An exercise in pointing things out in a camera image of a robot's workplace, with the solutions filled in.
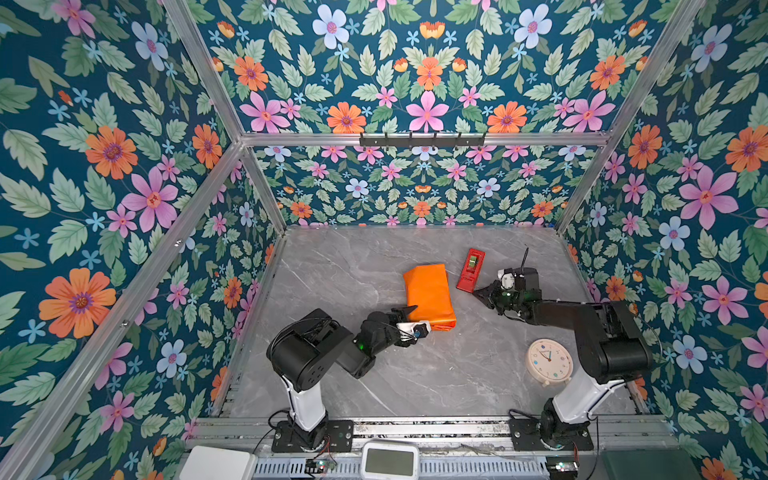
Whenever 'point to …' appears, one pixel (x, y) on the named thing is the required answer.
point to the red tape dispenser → (471, 269)
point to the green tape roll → (472, 260)
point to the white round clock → (549, 362)
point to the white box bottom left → (218, 463)
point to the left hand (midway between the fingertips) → (419, 307)
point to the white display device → (390, 461)
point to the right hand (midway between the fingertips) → (474, 289)
